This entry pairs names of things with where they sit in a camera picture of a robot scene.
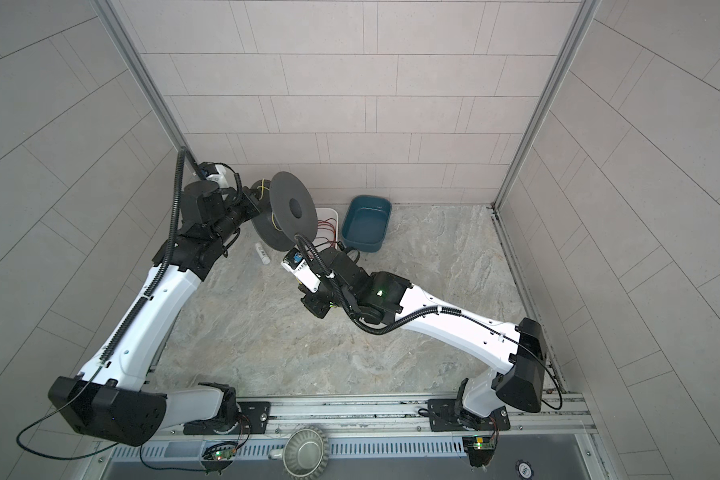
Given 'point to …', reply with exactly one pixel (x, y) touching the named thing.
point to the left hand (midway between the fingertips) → (264, 184)
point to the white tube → (262, 254)
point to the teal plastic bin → (366, 223)
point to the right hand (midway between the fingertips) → (298, 289)
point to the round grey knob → (305, 453)
